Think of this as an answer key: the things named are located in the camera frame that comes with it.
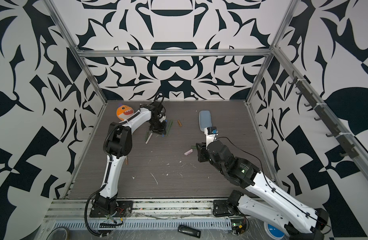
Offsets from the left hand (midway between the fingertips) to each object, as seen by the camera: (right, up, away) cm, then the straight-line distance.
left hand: (164, 130), depth 100 cm
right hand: (+19, -4, -31) cm, 37 cm away
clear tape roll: (-44, -44, -32) cm, 69 cm away
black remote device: (+15, -43, -31) cm, 55 cm away
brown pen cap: (+10, +4, +8) cm, 13 cm away
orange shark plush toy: (-28, +12, +2) cm, 30 cm away
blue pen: (-1, -3, -1) cm, 3 cm away
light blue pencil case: (+28, +7, +8) cm, 30 cm away
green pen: (+3, +2, +5) cm, 6 cm away
